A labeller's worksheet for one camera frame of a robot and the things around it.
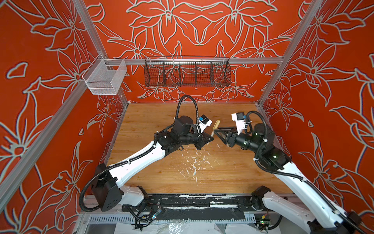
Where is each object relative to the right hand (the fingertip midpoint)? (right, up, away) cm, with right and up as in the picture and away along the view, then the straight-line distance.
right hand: (214, 130), depth 64 cm
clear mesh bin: (-67, +33, +28) cm, 79 cm away
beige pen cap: (+1, +3, 0) cm, 3 cm away
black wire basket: (-12, +37, +34) cm, 52 cm away
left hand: (0, -3, +3) cm, 4 cm away
